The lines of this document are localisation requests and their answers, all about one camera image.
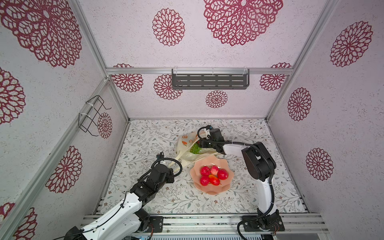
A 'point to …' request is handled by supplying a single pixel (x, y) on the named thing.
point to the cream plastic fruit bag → (184, 156)
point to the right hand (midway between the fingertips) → (198, 139)
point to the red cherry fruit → (222, 174)
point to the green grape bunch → (195, 149)
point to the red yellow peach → (214, 169)
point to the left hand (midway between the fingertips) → (172, 170)
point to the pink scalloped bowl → (213, 160)
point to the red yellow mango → (214, 180)
